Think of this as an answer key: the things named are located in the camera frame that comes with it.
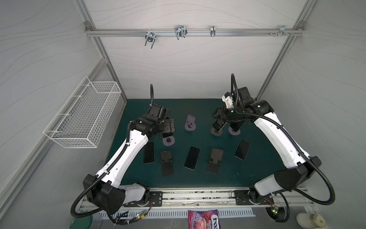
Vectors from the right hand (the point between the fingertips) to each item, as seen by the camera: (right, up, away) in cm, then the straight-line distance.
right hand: (215, 116), depth 73 cm
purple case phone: (-28, -13, +19) cm, 37 cm away
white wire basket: (-66, -2, -5) cm, 66 cm away
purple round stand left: (-27, -18, +22) cm, 40 cm away
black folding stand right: (+1, -28, +7) cm, 29 cm away
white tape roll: (+40, -47, -11) cm, 62 cm away
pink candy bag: (-7, -49, -7) cm, 50 cm away
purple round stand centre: (-12, -7, +25) cm, 29 cm away
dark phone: (+21, -8, +26) cm, 35 cm away
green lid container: (-58, -44, -15) cm, 74 cm away
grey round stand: (+6, -13, +28) cm, 31 cm away
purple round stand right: (+18, -13, +26) cm, 35 cm away
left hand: (-27, -6, +3) cm, 28 cm away
